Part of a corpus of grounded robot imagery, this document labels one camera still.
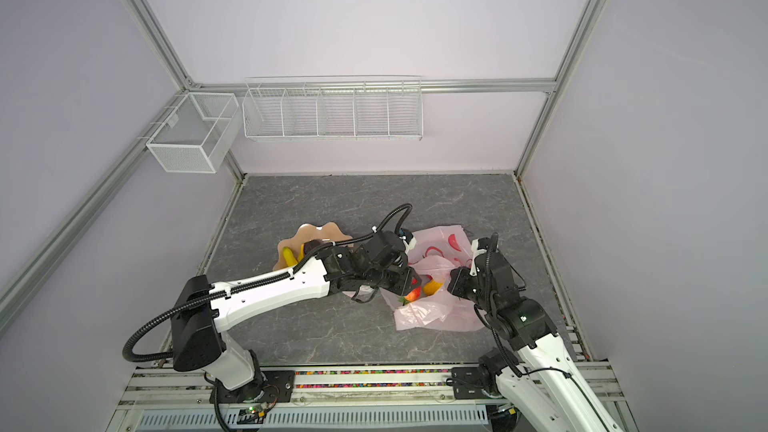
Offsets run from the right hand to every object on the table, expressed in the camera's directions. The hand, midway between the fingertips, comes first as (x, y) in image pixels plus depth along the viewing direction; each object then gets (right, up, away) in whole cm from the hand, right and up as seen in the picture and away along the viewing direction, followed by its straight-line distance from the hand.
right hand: (452, 273), depth 75 cm
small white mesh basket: (-80, +39, +21) cm, 91 cm away
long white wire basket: (-35, +50, +24) cm, 66 cm away
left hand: (-10, -3, -2) cm, 10 cm away
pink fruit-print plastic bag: (-2, +2, +18) cm, 18 cm away
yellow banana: (-47, +1, +17) cm, 50 cm away
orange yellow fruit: (-4, -7, +12) cm, 14 cm away
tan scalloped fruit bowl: (-37, +8, +24) cm, 45 cm away
